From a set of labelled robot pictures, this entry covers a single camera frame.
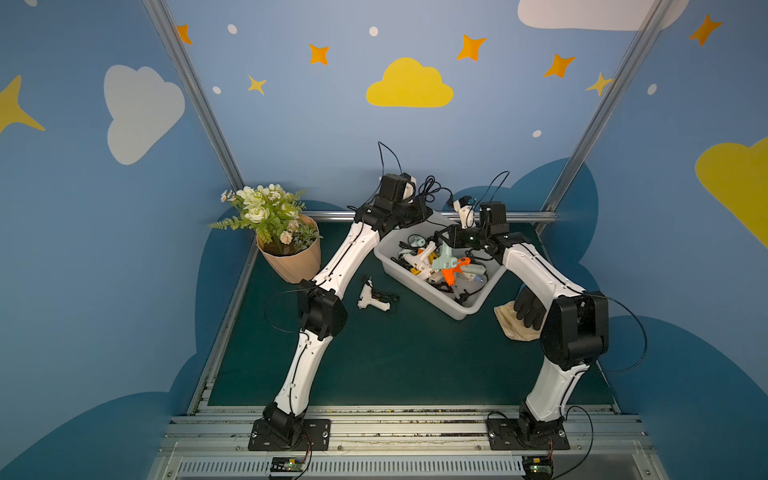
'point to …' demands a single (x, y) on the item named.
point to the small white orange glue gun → (420, 261)
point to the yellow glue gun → (416, 271)
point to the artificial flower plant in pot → (287, 240)
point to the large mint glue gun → (446, 258)
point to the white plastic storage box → (471, 286)
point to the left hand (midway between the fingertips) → (433, 205)
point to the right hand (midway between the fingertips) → (447, 229)
